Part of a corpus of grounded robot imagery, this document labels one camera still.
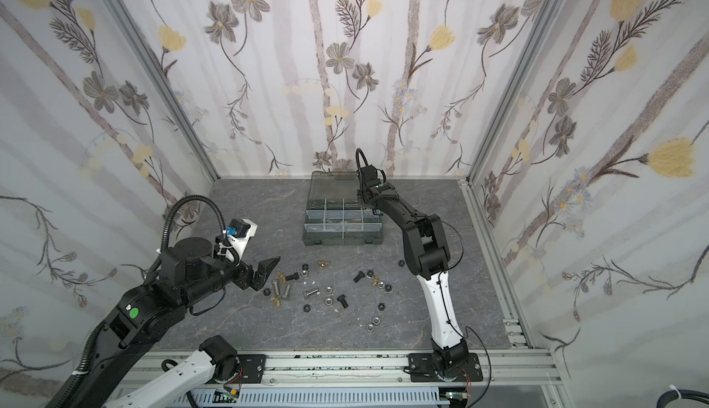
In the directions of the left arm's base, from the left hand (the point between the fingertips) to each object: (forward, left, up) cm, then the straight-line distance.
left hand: (261, 242), depth 64 cm
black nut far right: (+8, -40, -30) cm, 51 cm away
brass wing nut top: (+9, -12, -30) cm, 33 cm away
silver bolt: (-1, -8, -31) cm, 32 cm away
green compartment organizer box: (+29, -16, -28) cm, 43 cm away
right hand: (+35, -28, -20) cm, 49 cm away
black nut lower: (-6, -8, -31) cm, 33 cm away
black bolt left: (+5, -3, -30) cm, 31 cm away
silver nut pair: (-11, -29, -29) cm, 43 cm away
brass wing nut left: (-3, +2, -31) cm, 31 cm away
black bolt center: (-4, -19, -30) cm, 36 cm away
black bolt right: (+4, -25, -30) cm, 39 cm away
